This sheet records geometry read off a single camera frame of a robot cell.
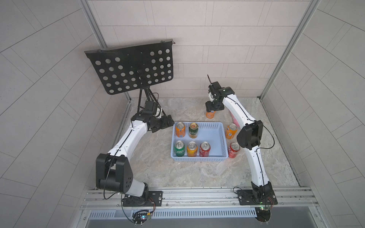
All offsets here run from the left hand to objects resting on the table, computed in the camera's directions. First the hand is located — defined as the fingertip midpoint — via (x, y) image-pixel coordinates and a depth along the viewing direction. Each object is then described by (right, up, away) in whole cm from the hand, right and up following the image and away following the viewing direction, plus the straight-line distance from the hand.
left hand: (170, 122), depth 85 cm
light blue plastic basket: (+28, -8, +11) cm, 31 cm away
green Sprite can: (+6, -14, -6) cm, 16 cm away
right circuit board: (+48, -44, -15) cm, 67 cm away
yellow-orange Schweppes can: (+13, -15, -6) cm, 20 cm away
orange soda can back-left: (+6, -4, +2) cm, 8 cm away
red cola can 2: (+36, -15, -6) cm, 40 cm away
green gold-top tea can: (+14, -5, +2) cm, 15 cm away
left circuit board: (-11, -42, -19) cm, 48 cm away
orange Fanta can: (+25, +4, +9) cm, 27 cm away
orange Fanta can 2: (+37, -5, +2) cm, 37 cm away
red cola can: (+20, -14, -6) cm, 25 cm away
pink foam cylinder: (+32, +2, -21) cm, 38 cm away
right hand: (+26, +9, +11) cm, 30 cm away
